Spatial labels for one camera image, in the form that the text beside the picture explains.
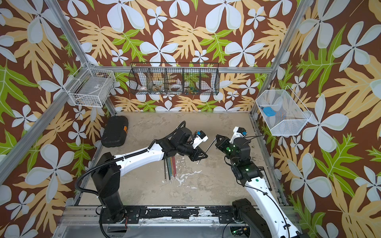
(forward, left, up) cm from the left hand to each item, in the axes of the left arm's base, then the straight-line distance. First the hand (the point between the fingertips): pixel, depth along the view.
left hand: (207, 153), depth 77 cm
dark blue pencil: (+2, -1, +3) cm, 4 cm away
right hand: (+6, -3, +8) cm, 11 cm away
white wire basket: (+36, +68, +16) cm, 78 cm away
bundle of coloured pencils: (0, +21, -18) cm, 28 cm away
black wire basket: (+51, +3, +11) cm, 53 cm away
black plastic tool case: (+24, +61, -13) cm, 67 cm away
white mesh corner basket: (+16, -45, +13) cm, 49 cm away
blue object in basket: (+24, -37, +7) cm, 45 cm away
